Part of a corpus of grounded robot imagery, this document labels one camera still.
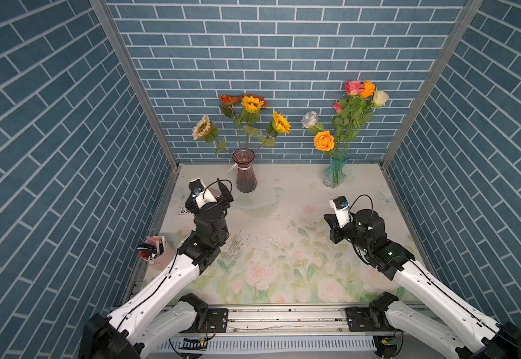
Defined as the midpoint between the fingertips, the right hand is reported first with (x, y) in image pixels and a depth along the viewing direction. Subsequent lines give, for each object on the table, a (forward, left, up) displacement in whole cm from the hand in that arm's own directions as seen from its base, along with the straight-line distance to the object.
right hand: (328, 216), depth 77 cm
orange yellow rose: (+23, +2, +15) cm, 27 cm away
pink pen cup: (-13, +61, -12) cm, 63 cm away
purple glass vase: (+23, +34, -11) cm, 43 cm away
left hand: (+2, +38, +11) cm, 40 cm away
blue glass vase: (+32, -8, -12) cm, 35 cm away
